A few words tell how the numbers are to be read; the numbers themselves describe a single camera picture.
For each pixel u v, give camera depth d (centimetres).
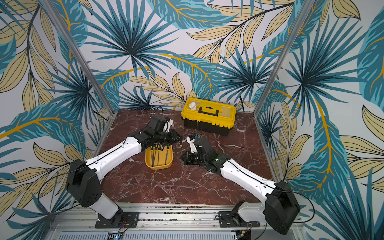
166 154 97
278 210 39
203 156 59
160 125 64
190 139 72
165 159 95
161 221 74
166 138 70
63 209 78
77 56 84
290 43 80
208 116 96
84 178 47
